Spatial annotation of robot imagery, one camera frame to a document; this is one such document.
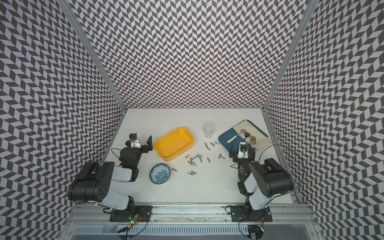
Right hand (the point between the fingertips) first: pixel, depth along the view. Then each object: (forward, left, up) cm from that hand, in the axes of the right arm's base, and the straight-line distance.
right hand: (241, 146), depth 87 cm
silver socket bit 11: (-4, +30, -8) cm, 31 cm away
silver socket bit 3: (+9, +12, -11) cm, 19 cm away
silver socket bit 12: (-5, +31, -9) cm, 33 cm away
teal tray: (+10, +8, -6) cm, 14 cm away
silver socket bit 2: (-1, +12, -9) cm, 15 cm away
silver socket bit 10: (-3, +24, -9) cm, 26 cm away
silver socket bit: (-2, +10, -10) cm, 14 cm away
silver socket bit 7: (-3, +19, -10) cm, 22 cm away
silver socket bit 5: (+7, +21, -9) cm, 24 cm away
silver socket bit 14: (-12, +29, -10) cm, 33 cm away
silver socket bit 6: (+4, +19, -9) cm, 21 cm away
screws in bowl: (-14, +47, -8) cm, 50 cm away
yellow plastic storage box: (+7, +43, -8) cm, 44 cm away
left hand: (+6, +59, +2) cm, 59 cm away
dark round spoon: (+14, -8, -8) cm, 18 cm away
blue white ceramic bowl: (-11, +49, -4) cm, 50 cm away
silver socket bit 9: (-2, +25, -7) cm, 26 cm away
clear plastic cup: (+18, +18, -5) cm, 26 cm away
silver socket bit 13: (-6, +28, -10) cm, 30 cm away
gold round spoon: (+12, -12, -9) cm, 19 cm away
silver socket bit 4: (+8, +15, -10) cm, 20 cm away
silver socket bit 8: (-3, +32, -7) cm, 33 cm away
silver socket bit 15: (-10, +40, -9) cm, 42 cm away
